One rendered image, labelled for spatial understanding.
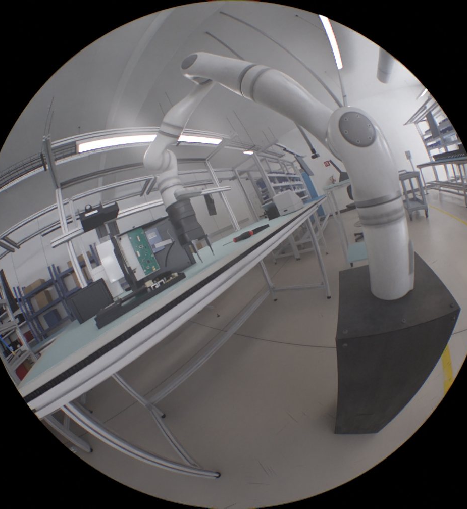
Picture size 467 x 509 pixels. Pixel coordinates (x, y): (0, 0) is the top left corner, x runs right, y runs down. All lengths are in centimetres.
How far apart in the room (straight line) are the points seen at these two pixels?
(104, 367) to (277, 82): 63
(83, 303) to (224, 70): 85
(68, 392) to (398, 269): 65
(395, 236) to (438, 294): 15
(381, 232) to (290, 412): 106
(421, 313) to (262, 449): 100
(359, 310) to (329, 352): 103
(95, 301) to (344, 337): 79
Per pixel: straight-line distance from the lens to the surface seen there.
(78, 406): 61
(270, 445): 112
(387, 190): 28
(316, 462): 107
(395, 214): 29
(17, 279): 549
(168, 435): 123
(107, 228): 243
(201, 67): 47
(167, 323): 39
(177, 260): 62
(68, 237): 123
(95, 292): 75
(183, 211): 45
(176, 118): 50
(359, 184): 27
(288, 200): 106
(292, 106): 35
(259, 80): 36
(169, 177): 49
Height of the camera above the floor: 107
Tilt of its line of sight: 9 degrees down
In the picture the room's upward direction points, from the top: 24 degrees counter-clockwise
